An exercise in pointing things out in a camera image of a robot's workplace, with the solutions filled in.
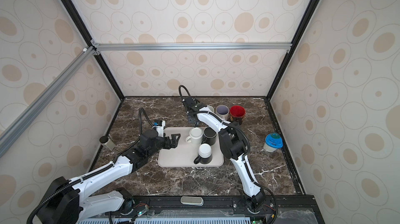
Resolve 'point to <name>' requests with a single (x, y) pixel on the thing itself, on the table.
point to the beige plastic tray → (184, 153)
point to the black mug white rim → (210, 136)
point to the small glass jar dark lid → (107, 141)
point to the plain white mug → (195, 137)
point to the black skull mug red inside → (237, 113)
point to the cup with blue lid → (273, 141)
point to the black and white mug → (205, 156)
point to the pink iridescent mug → (223, 111)
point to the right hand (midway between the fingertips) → (196, 117)
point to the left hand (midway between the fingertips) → (177, 133)
